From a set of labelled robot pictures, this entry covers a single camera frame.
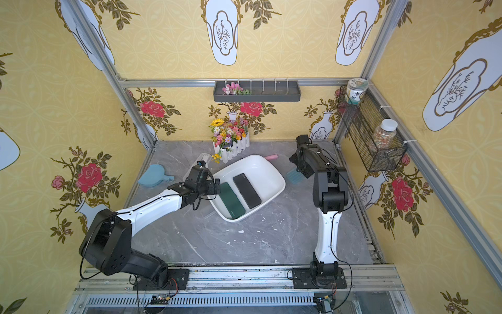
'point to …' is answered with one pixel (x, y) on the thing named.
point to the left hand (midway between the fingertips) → (204, 182)
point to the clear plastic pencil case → (204, 157)
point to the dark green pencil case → (236, 209)
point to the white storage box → (265, 177)
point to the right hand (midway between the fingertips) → (305, 164)
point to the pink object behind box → (272, 157)
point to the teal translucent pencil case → (295, 176)
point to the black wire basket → (361, 120)
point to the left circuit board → (160, 299)
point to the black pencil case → (246, 190)
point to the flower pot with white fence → (230, 137)
